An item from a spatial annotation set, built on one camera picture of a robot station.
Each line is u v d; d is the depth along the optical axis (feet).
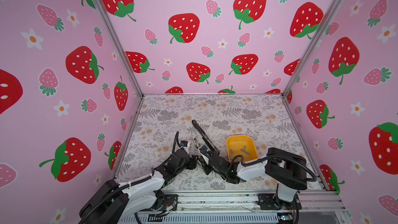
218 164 2.08
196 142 3.03
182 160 2.21
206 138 3.12
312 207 2.40
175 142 2.17
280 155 1.62
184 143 2.52
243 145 3.07
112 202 1.40
